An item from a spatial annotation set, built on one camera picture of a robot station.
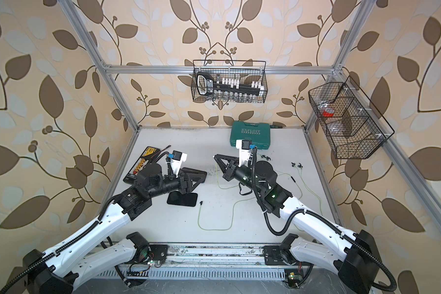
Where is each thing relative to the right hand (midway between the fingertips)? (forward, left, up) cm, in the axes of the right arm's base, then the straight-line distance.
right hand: (214, 157), depth 66 cm
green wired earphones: (+16, -43, -34) cm, 57 cm away
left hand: (-3, +6, -6) cm, 9 cm away
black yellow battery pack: (+22, +41, -28) cm, 55 cm away
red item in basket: (+23, -49, -2) cm, 55 cm away
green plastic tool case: (+38, -25, -28) cm, 53 cm away
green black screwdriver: (+49, -38, -34) cm, 71 cm away
